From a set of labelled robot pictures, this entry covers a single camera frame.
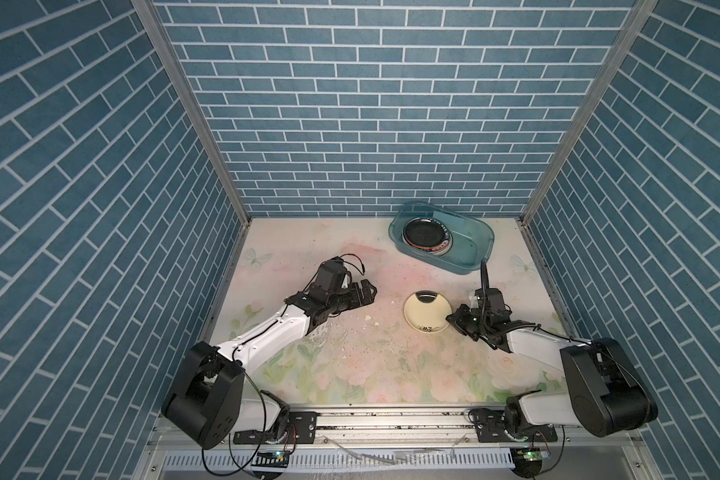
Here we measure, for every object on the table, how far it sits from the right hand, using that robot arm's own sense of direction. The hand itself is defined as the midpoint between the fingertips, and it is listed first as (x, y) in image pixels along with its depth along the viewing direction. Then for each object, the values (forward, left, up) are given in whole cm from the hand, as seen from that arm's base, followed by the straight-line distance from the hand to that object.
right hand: (444, 313), depth 92 cm
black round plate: (+29, +5, +5) cm, 30 cm away
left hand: (-1, +24, +10) cm, 26 cm away
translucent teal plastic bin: (+35, -13, -2) cm, 38 cm away
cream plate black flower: (+1, +5, -2) cm, 6 cm away
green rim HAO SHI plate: (+24, 0, +3) cm, 25 cm away
